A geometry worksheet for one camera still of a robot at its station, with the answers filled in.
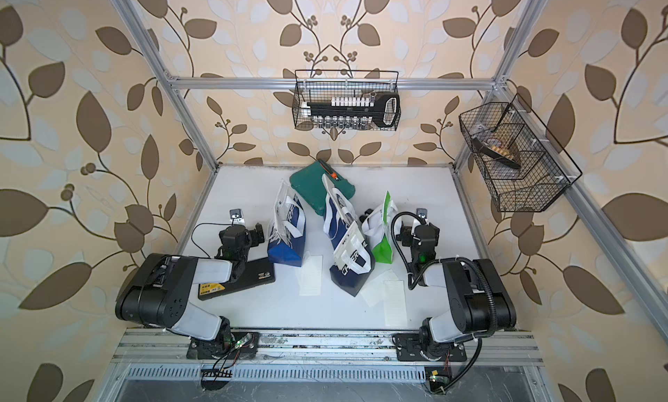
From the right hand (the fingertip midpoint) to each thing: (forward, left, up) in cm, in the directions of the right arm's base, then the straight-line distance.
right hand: (417, 223), depth 94 cm
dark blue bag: (-17, +24, +9) cm, 31 cm away
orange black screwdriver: (+29, +32, 0) cm, 43 cm away
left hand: (+2, +65, +1) cm, 65 cm away
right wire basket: (+2, -26, +24) cm, 36 cm away
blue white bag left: (-10, +44, +15) cm, 47 cm away
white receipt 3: (-21, +17, -7) cm, 28 cm away
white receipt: (-15, +39, -7) cm, 42 cm away
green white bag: (-7, +16, +11) cm, 20 cm away
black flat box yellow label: (-15, +57, -4) cm, 59 cm away
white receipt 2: (-25, +11, -7) cm, 28 cm away
